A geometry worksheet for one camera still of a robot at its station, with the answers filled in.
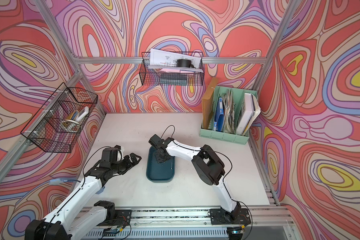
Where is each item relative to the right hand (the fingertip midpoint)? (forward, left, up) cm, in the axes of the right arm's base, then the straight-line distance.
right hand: (164, 161), depth 93 cm
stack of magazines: (+19, -42, +15) cm, 48 cm away
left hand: (-4, +13, +9) cm, 17 cm away
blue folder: (+19, -36, +11) cm, 42 cm away
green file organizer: (+27, -51, +16) cm, 60 cm away
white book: (+17, -51, +21) cm, 58 cm away
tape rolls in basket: (+11, +43, +32) cm, 54 cm away
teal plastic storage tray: (-8, +2, +2) cm, 9 cm away
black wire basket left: (+5, +52, +30) cm, 60 cm away
